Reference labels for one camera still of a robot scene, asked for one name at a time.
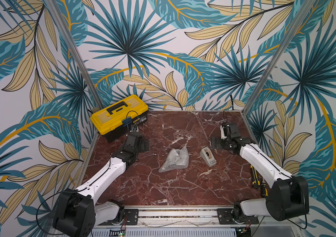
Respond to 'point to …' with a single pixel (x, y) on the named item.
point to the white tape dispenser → (208, 156)
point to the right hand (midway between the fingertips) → (220, 142)
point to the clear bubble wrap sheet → (176, 159)
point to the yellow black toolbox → (119, 119)
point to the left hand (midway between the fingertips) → (137, 142)
